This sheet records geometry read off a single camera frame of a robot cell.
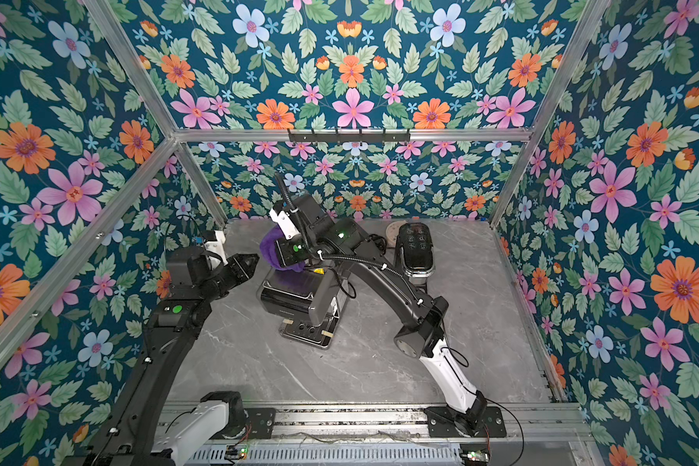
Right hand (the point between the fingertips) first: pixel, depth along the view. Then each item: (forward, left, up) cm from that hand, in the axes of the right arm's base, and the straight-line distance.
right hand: (283, 242), depth 71 cm
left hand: (-2, +6, -3) cm, 7 cm away
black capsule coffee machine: (+9, -34, -11) cm, 37 cm away
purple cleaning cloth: (-4, +1, +2) cm, 5 cm away
